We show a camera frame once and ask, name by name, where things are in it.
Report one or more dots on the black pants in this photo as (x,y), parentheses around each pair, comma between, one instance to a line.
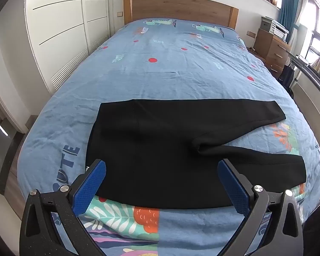
(164,153)

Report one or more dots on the wooden headboard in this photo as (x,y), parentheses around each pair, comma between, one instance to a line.
(206,11)

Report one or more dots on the black bag on floor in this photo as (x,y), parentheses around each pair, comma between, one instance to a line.
(286,77)

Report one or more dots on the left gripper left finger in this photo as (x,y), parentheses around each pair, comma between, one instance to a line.
(38,234)

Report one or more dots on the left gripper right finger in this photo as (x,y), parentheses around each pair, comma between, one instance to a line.
(283,235)

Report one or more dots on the white printer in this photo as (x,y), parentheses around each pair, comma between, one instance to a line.
(272,26)

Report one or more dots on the teal curtain right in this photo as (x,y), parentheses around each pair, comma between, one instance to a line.
(288,14)

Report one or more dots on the metal rail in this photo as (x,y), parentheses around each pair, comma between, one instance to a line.
(305,70)

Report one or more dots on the wooden dresser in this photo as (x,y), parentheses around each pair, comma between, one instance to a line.
(273,50)

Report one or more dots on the white wardrobe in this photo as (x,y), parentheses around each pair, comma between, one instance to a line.
(62,33)

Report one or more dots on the blue patterned bed sheet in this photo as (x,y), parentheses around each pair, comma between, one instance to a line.
(161,59)

